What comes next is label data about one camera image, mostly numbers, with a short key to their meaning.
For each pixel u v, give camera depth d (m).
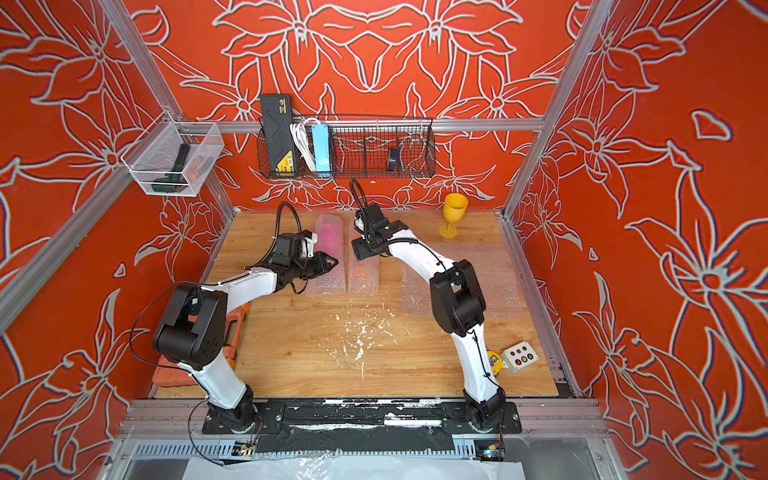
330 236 1.02
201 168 0.85
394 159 0.92
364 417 0.74
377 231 0.73
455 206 1.01
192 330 0.48
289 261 0.75
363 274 0.91
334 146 0.98
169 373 0.76
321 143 0.90
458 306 0.54
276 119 0.85
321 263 0.83
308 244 0.78
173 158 0.91
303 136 0.86
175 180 0.81
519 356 0.79
